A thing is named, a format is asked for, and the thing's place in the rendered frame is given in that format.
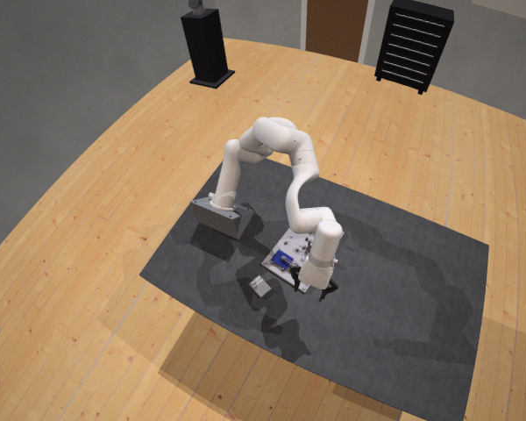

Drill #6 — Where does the blue flat plate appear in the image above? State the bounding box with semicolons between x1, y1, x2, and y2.
271;250;294;270

